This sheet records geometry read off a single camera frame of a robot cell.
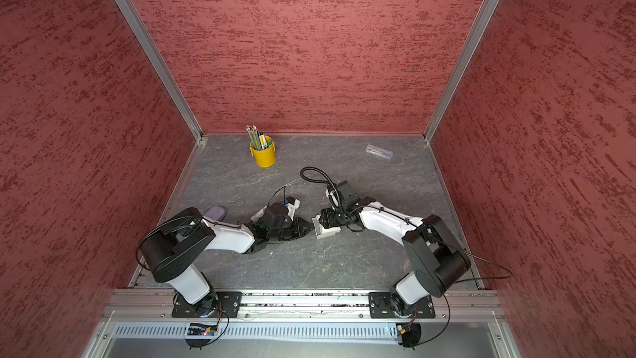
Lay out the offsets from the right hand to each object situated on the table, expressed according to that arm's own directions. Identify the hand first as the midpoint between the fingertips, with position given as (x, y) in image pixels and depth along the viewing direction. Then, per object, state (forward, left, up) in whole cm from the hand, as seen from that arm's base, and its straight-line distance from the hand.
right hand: (327, 224), depth 89 cm
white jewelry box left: (+3, +27, +1) cm, 27 cm away
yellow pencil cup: (+30, +27, +3) cm, 40 cm away
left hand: (-3, +5, -1) cm, 6 cm away
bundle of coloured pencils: (+35, +29, +10) cm, 46 cm away
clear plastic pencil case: (+37, -26, -3) cm, 45 cm away
